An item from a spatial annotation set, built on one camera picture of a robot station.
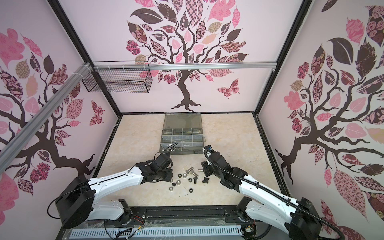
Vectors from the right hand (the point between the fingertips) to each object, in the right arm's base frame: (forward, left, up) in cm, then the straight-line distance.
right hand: (204, 159), depth 80 cm
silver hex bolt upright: (-1, +10, -11) cm, 15 cm away
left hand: (-6, +20, -10) cm, 23 cm away
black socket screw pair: (-7, -1, -12) cm, 14 cm away
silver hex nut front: (-11, +19, -13) cm, 26 cm away
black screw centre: (-6, +5, -12) cm, 15 cm away
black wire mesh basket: (+49, +53, +22) cm, 76 cm away
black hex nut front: (-12, +8, -12) cm, 19 cm away
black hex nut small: (-7, +8, -12) cm, 16 cm away
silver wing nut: (+14, +22, -11) cm, 28 cm away
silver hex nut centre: (-8, +15, -13) cm, 21 cm away
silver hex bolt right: (0, +2, -13) cm, 13 cm away
